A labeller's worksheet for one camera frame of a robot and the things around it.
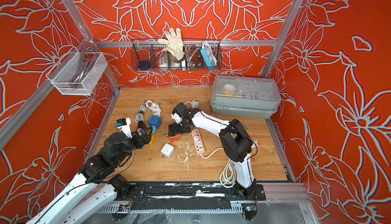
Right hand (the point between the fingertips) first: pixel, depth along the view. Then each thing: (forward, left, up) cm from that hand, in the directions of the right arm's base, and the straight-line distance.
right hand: (170, 133), depth 86 cm
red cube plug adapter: (-1, -3, -4) cm, 5 cm away
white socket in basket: (+39, +7, +22) cm, 45 cm away
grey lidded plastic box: (+23, -46, +8) cm, 52 cm away
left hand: (-5, +9, +14) cm, 17 cm away
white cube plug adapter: (-9, +1, -3) cm, 9 cm away
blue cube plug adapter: (+8, +10, 0) cm, 13 cm away
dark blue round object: (+41, +21, +18) cm, 50 cm away
